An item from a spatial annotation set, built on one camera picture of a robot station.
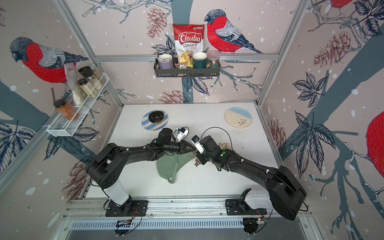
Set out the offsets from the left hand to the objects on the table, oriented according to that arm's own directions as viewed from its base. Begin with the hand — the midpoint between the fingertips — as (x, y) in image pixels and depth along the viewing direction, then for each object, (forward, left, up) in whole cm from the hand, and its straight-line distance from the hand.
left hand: (197, 148), depth 81 cm
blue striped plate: (+26, +37, -13) cm, 47 cm away
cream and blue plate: (+32, -32, -13) cm, 47 cm away
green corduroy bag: (-6, +17, -10) cm, 21 cm away
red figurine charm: (-4, 0, -12) cm, 12 cm away
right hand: (+1, -1, -4) cm, 4 cm away
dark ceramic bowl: (+30, +30, -9) cm, 43 cm away
